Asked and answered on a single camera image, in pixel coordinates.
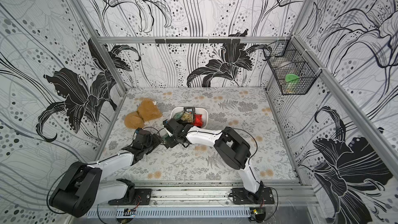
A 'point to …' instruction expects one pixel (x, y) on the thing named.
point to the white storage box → (197, 111)
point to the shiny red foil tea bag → (198, 120)
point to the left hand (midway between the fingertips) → (161, 141)
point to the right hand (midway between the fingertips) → (172, 138)
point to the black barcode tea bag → (189, 109)
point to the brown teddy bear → (148, 109)
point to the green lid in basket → (290, 76)
